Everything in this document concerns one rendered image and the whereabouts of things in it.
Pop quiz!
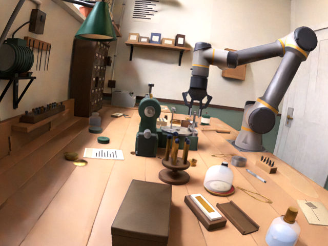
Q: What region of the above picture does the green motor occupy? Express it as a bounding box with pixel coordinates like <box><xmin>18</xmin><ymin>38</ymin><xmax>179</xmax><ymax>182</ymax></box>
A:
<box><xmin>0</xmin><ymin>37</ymin><xmax>35</xmax><ymax>75</ymax></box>

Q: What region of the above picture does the green lathe body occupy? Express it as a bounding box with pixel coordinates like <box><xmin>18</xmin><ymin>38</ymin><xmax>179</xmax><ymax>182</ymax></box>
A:
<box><xmin>135</xmin><ymin>97</ymin><xmax>199</xmax><ymax>158</ymax></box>

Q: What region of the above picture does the white paper with black bars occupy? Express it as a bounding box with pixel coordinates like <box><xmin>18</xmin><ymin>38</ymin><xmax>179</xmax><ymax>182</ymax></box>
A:
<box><xmin>83</xmin><ymin>147</ymin><xmax>125</xmax><ymax>161</ymax></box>

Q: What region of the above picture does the wooden block with tool handles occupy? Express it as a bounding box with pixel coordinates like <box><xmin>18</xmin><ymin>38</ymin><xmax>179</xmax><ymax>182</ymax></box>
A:
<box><xmin>20</xmin><ymin>101</ymin><xmax>66</xmax><ymax>125</ymax></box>

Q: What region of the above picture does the glass dome on red base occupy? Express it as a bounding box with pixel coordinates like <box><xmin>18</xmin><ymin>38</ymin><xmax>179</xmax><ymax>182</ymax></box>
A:
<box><xmin>203</xmin><ymin>161</ymin><xmax>236</xmax><ymax>197</ymax></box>

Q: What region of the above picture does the wooden handled graver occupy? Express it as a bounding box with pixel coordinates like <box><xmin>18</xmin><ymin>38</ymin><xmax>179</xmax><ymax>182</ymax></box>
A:
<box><xmin>201</xmin><ymin>127</ymin><xmax>231</xmax><ymax>134</ymax></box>

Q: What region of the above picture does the wooden wall shelf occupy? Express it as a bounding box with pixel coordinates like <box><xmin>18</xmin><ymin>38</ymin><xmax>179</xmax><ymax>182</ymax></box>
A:
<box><xmin>125</xmin><ymin>40</ymin><xmax>192</xmax><ymax>67</ymax></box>

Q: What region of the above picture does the clear glass bottle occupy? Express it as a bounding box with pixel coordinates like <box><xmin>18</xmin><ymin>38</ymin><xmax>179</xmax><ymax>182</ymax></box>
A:
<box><xmin>89</xmin><ymin>111</ymin><xmax>101</xmax><ymax>127</ymax></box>

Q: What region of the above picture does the grey lathe bed plate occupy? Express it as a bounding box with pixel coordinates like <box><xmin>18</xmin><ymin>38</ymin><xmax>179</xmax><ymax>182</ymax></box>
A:
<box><xmin>160</xmin><ymin>125</ymin><xmax>198</xmax><ymax>138</ymax></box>

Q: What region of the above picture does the wooden wall board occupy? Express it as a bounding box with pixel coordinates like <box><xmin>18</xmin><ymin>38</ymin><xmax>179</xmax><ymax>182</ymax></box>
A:
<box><xmin>221</xmin><ymin>48</ymin><xmax>247</xmax><ymax>81</ymax></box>

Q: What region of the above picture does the brown channel tray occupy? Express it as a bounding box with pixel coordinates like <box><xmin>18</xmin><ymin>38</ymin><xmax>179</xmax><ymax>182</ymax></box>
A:
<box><xmin>216</xmin><ymin>200</ymin><xmax>260</xmax><ymax>236</ymax></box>

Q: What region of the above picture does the wooden rack with files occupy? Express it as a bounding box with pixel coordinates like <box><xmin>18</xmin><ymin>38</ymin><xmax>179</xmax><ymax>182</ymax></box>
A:
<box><xmin>24</xmin><ymin>36</ymin><xmax>52</xmax><ymax>72</ymax></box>

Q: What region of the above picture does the wooden stand with brass tools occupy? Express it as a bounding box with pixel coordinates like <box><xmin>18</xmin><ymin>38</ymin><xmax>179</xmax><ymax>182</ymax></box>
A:
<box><xmin>158</xmin><ymin>131</ymin><xmax>192</xmax><ymax>186</ymax></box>

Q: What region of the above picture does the grey base plate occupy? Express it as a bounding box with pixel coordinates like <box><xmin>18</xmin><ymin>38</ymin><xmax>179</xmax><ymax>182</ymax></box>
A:
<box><xmin>226</xmin><ymin>139</ymin><xmax>267</xmax><ymax>153</ymax></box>

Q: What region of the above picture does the brass door handle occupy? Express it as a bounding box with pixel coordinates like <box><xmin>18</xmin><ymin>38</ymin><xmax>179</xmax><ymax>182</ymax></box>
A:
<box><xmin>285</xmin><ymin>107</ymin><xmax>295</xmax><ymax>127</ymax></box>

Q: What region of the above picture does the beige paper card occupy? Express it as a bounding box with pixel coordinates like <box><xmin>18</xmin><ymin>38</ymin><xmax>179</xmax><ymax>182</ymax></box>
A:
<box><xmin>296</xmin><ymin>199</ymin><xmax>328</xmax><ymax>226</ymax></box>

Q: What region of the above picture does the grey T rest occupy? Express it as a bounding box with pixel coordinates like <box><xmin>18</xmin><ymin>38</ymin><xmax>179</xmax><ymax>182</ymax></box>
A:
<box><xmin>169</xmin><ymin>107</ymin><xmax>180</xmax><ymax>129</ymax></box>

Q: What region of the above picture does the white wall poster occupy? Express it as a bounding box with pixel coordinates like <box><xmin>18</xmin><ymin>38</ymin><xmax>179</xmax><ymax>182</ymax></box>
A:
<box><xmin>131</xmin><ymin>0</ymin><xmax>161</xmax><ymax>24</ymax></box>

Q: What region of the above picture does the grey round tin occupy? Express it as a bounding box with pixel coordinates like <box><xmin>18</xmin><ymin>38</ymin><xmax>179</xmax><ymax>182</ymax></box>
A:
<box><xmin>230</xmin><ymin>155</ymin><xmax>248</xmax><ymax>168</ymax></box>

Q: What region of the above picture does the green lamp shade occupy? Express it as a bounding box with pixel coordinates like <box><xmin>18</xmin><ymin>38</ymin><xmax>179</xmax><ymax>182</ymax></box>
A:
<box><xmin>74</xmin><ymin>1</ymin><xmax>118</xmax><ymax>42</ymax></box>

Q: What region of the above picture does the wooden bench step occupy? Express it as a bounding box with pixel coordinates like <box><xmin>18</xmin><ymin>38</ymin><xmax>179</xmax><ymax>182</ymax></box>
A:
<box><xmin>11</xmin><ymin>98</ymin><xmax>75</xmax><ymax>133</ymax></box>

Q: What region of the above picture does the grey tailstock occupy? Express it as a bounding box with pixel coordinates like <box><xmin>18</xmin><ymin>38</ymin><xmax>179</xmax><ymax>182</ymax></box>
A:
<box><xmin>188</xmin><ymin>112</ymin><xmax>199</xmax><ymax>129</ymax></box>

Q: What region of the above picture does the white stone in brown base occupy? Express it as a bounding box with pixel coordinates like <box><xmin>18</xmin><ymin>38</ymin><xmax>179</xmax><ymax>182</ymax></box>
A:
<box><xmin>183</xmin><ymin>193</ymin><xmax>228</xmax><ymax>231</ymax></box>

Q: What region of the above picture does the grey box machine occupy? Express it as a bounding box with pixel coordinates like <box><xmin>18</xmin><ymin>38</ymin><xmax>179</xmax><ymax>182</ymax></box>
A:
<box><xmin>111</xmin><ymin>90</ymin><xmax>137</xmax><ymax>108</ymax></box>

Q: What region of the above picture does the grey pen tool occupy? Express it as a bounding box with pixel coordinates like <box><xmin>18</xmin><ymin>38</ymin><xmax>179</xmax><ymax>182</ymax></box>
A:
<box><xmin>245</xmin><ymin>168</ymin><xmax>267</xmax><ymax>184</ymax></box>

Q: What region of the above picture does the white door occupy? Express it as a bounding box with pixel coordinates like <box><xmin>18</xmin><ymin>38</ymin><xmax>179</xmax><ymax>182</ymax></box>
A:
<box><xmin>273</xmin><ymin>25</ymin><xmax>328</xmax><ymax>192</ymax></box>

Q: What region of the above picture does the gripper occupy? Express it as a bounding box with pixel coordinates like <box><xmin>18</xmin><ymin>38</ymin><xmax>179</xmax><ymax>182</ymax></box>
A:
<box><xmin>182</xmin><ymin>75</ymin><xmax>213</xmax><ymax>117</ymax></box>

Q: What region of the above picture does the black wall bracket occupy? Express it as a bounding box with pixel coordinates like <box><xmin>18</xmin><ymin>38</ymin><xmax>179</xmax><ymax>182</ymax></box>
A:
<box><xmin>0</xmin><ymin>72</ymin><xmax>37</xmax><ymax>110</ymax></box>

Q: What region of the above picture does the brown drawer cabinet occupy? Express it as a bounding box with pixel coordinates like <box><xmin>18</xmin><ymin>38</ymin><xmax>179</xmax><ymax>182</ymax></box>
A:
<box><xmin>69</xmin><ymin>37</ymin><xmax>111</xmax><ymax>118</ymax></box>

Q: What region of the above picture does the wooden block with dark bits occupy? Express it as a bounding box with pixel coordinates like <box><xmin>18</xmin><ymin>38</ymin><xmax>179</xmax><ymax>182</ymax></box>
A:
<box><xmin>255</xmin><ymin>155</ymin><xmax>278</xmax><ymax>174</ymax></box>

